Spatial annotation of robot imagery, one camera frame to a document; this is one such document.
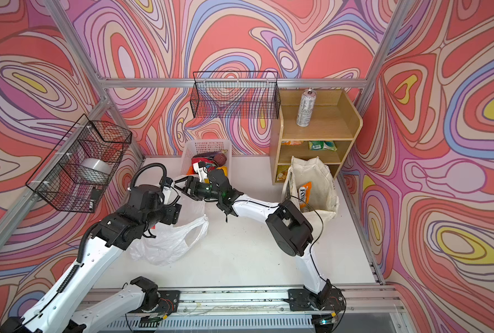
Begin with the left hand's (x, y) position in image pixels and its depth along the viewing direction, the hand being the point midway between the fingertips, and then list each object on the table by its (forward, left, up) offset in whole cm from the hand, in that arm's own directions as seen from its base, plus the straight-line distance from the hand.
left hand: (173, 201), depth 74 cm
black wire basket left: (+8, +36, +6) cm, 37 cm away
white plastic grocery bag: (-12, 0, -8) cm, 15 cm away
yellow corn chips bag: (+29, -45, -19) cm, 56 cm away
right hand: (+5, 0, -1) cm, 5 cm away
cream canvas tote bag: (+6, -59, -11) cm, 60 cm away
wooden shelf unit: (+34, -60, +9) cm, 69 cm away
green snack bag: (+34, -63, -4) cm, 72 cm away
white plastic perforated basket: (+46, +5, -16) cm, 49 cm away
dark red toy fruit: (+38, -12, -17) cm, 43 cm away
